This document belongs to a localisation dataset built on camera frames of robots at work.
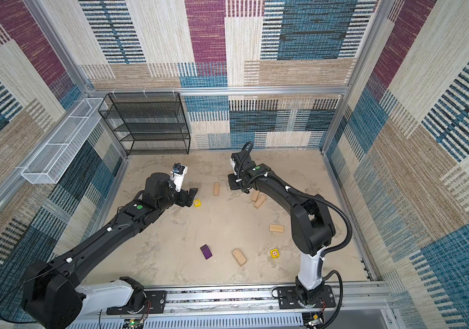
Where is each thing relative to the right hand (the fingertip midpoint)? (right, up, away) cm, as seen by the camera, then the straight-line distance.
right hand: (235, 183), depth 91 cm
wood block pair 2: (+12, -9, +8) cm, 17 cm away
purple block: (-12, -27, -7) cm, 30 cm away
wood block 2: (+18, -19, 0) cm, 26 cm away
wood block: (-10, -3, +14) cm, 17 cm away
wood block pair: (+9, -6, +10) cm, 15 cm away
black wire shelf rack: (-47, +31, +20) cm, 60 cm away
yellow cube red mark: (+16, -27, -8) cm, 32 cm away
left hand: (-18, +1, -10) cm, 21 cm away
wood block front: (+2, -28, -10) cm, 30 cm away
